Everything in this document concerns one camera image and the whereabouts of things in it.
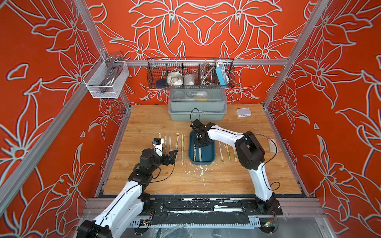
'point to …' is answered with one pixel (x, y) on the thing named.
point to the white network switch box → (243, 112)
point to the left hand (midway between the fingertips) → (170, 148)
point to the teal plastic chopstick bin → (208, 152)
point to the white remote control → (272, 146)
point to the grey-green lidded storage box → (187, 104)
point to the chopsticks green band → (200, 154)
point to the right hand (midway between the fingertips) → (195, 144)
